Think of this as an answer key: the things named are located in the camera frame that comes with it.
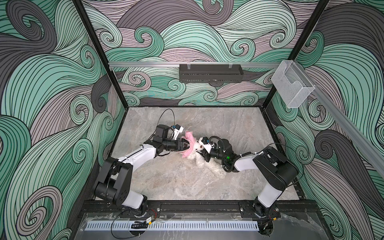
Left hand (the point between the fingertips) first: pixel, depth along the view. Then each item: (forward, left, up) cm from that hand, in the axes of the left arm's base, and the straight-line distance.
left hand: (190, 145), depth 82 cm
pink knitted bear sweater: (-4, 0, -1) cm, 4 cm away
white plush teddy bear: (-8, -14, -9) cm, 18 cm away
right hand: (+2, -4, -5) cm, 6 cm away
